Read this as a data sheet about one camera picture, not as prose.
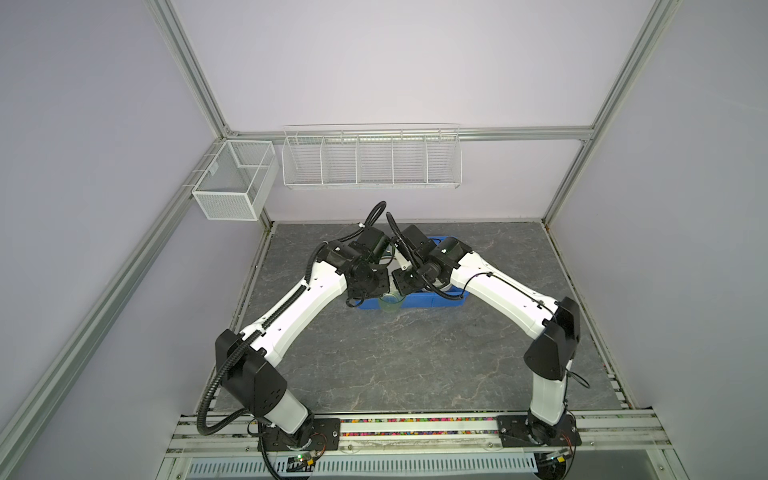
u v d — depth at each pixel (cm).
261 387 41
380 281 70
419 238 62
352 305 63
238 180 102
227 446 73
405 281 71
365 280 56
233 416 46
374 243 60
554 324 48
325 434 74
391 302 80
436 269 55
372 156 99
